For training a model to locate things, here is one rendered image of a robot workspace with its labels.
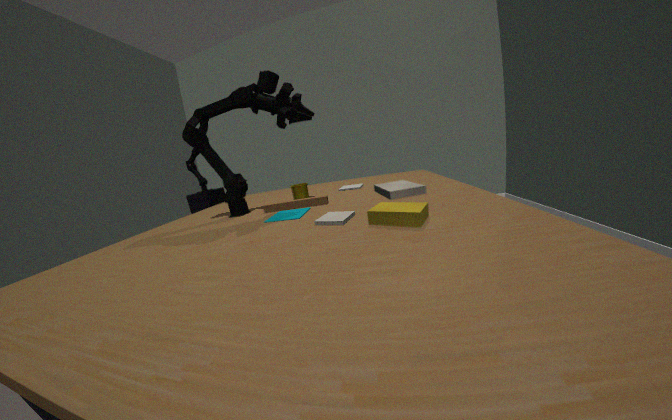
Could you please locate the yellow rectangular block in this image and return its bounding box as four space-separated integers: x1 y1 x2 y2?
367 202 429 228

